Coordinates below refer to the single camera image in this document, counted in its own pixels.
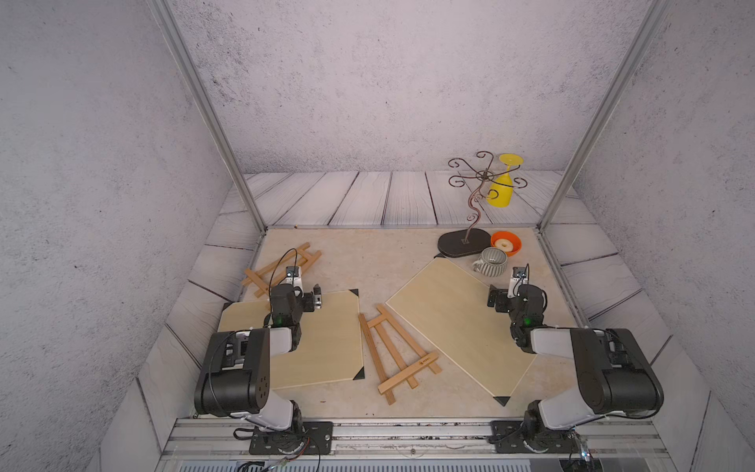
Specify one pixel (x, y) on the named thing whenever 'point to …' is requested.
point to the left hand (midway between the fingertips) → (306, 284)
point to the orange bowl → (506, 241)
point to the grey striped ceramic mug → (491, 263)
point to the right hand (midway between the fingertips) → (511, 284)
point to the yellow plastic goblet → (501, 190)
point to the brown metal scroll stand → (465, 242)
